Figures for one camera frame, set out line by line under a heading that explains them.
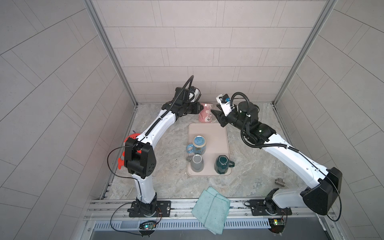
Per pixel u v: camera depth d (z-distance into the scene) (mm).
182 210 716
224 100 569
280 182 774
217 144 937
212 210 699
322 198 377
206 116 837
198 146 820
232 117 608
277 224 681
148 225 642
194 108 736
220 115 618
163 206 710
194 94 708
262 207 708
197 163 772
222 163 754
